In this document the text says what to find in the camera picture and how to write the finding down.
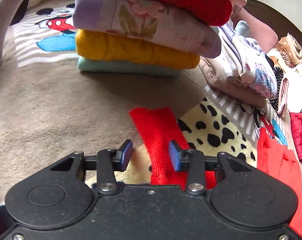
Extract yellow printed fleece blanket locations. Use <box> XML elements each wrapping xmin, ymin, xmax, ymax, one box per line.
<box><xmin>266</xmin><ymin>50</ymin><xmax>287</xmax><ymax>68</ymax></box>

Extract folded lavender floral garment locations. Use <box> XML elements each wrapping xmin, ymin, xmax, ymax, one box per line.
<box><xmin>73</xmin><ymin>0</ymin><xmax>222</xmax><ymax>58</ymax></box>

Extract black cloth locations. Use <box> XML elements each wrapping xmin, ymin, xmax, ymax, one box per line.
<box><xmin>10</xmin><ymin>0</ymin><xmax>31</xmax><ymax>26</ymax></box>

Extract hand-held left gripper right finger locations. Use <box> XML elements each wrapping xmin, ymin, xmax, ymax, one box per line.
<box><xmin>168</xmin><ymin>140</ymin><xmax>252</xmax><ymax>196</ymax></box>

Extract red knit sweater green patch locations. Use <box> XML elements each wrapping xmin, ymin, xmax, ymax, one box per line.
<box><xmin>129</xmin><ymin>106</ymin><xmax>302</xmax><ymax>238</ymax></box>

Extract folded tan fleece blanket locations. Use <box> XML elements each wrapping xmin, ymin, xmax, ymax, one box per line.
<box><xmin>275</xmin><ymin>33</ymin><xmax>302</xmax><ymax>68</ymax></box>

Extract folded tan garment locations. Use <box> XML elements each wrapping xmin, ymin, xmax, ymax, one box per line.
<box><xmin>198</xmin><ymin>55</ymin><xmax>267</xmax><ymax>108</ymax></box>

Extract folded pink pants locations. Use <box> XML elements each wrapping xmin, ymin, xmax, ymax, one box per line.
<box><xmin>277</xmin><ymin>77</ymin><xmax>291</xmax><ymax>117</ymax></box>

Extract cream sweatshirt with sequin print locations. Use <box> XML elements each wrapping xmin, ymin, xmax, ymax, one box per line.
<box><xmin>217</xmin><ymin>20</ymin><xmax>278</xmax><ymax>99</ymax></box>

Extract printed cartoon blanket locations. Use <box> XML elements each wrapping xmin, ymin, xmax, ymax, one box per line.
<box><xmin>0</xmin><ymin>0</ymin><xmax>292</xmax><ymax>207</ymax></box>

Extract folded lavender grey garment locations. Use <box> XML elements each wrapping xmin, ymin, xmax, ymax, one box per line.
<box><xmin>235</xmin><ymin>20</ymin><xmax>252</xmax><ymax>38</ymax></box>

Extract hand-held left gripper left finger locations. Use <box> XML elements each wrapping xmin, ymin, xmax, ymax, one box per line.
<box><xmin>50</xmin><ymin>139</ymin><xmax>134</xmax><ymax>195</ymax></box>

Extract folded yellow knit garment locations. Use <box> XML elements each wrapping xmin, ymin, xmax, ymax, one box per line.
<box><xmin>75</xmin><ymin>29</ymin><xmax>201</xmax><ymax>71</ymax></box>

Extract folded striped dark garment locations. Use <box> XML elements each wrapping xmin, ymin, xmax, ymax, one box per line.
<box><xmin>268</xmin><ymin>65</ymin><xmax>285</xmax><ymax>108</ymax></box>

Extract folded mint garment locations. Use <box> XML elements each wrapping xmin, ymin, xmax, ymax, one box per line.
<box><xmin>77</xmin><ymin>56</ymin><xmax>182</xmax><ymax>78</ymax></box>

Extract white quilted duvet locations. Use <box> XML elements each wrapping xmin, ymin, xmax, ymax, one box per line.
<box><xmin>288</xmin><ymin>62</ymin><xmax>302</xmax><ymax>116</ymax></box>

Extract dark headboard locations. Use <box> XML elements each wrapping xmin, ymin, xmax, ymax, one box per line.
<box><xmin>245</xmin><ymin>0</ymin><xmax>302</xmax><ymax>55</ymax></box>

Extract pink pillow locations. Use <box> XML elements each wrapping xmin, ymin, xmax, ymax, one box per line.
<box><xmin>241</xmin><ymin>7</ymin><xmax>279</xmax><ymax>53</ymax></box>

